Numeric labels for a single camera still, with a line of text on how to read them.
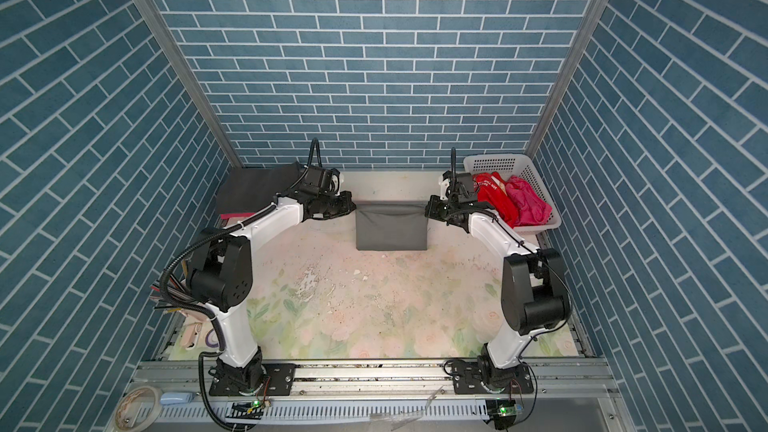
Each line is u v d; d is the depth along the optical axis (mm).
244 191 1081
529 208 989
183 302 493
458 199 722
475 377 737
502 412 702
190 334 786
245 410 716
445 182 845
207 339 804
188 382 749
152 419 683
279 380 737
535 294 468
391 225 956
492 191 975
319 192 755
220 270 507
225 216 1050
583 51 851
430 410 706
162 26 806
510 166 1155
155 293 803
